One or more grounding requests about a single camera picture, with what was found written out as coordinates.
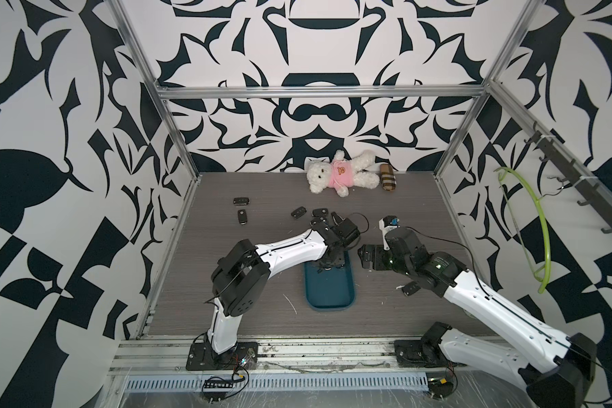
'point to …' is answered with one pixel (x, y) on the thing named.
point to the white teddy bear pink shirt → (342, 173)
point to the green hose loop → (531, 269)
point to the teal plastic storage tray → (330, 290)
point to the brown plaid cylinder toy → (388, 178)
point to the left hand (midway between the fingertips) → (333, 255)
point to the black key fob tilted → (297, 212)
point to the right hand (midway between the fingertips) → (370, 248)
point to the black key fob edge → (320, 212)
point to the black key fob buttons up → (241, 201)
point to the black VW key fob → (242, 217)
